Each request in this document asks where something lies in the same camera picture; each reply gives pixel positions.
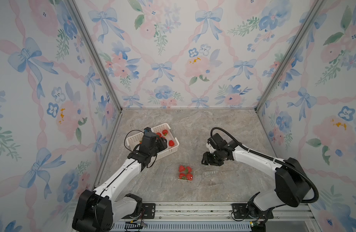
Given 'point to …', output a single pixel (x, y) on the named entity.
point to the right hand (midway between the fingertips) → (205, 162)
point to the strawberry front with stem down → (182, 176)
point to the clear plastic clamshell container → (185, 172)
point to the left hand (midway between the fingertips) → (165, 140)
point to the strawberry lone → (171, 143)
